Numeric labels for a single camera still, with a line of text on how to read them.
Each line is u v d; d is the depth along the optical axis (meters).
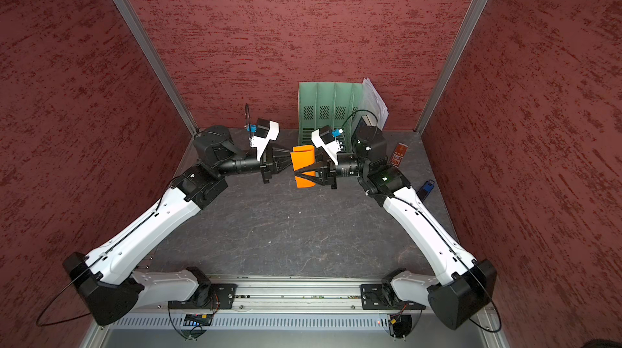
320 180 0.56
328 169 0.54
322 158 0.56
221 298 0.74
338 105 1.13
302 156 0.56
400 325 0.70
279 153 0.54
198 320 0.72
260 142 0.50
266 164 0.51
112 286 0.39
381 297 0.67
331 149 0.53
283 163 0.57
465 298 0.37
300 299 0.76
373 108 0.97
